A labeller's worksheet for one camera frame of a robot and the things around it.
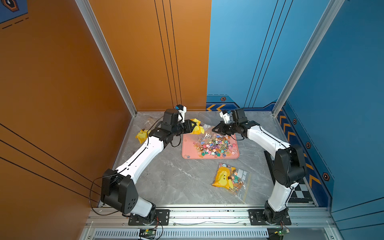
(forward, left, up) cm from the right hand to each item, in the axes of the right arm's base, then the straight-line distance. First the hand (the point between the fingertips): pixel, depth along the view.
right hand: (213, 129), depth 88 cm
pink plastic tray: (-3, +2, -14) cm, 14 cm away
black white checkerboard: (-32, -44, -14) cm, 57 cm away
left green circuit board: (-49, +34, -19) cm, 63 cm away
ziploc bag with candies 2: (-24, -12, -16) cm, 31 cm away
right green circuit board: (-49, -28, -18) cm, 59 cm away
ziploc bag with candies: (-4, +8, +6) cm, 11 cm away
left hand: (-2, +11, +9) cm, 14 cm away
